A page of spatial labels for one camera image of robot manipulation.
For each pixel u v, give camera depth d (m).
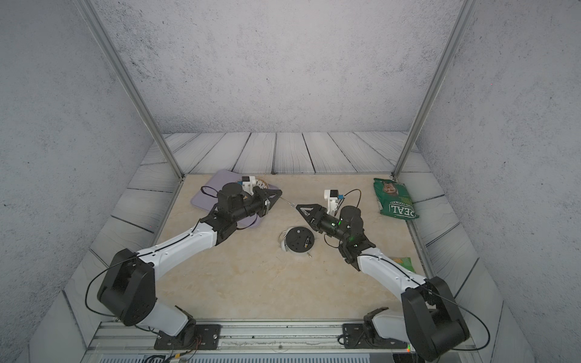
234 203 0.63
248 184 0.77
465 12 0.70
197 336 0.71
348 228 0.60
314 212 0.70
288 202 0.77
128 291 0.43
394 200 1.05
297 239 0.91
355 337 0.73
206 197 0.67
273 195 0.77
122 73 0.84
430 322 0.40
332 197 0.74
